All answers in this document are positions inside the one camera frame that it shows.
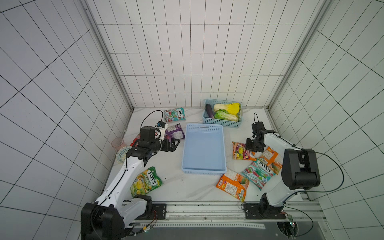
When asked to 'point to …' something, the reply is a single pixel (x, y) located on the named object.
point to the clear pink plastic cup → (118, 143)
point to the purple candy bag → (175, 131)
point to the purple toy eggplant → (209, 111)
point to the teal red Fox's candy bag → (258, 173)
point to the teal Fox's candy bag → (175, 114)
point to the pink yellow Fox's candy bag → (239, 152)
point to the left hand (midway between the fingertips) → (170, 142)
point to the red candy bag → (135, 141)
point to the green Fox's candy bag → (145, 181)
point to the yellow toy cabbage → (233, 108)
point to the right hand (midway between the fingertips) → (244, 146)
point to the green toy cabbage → (222, 114)
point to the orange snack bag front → (232, 183)
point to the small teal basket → (206, 119)
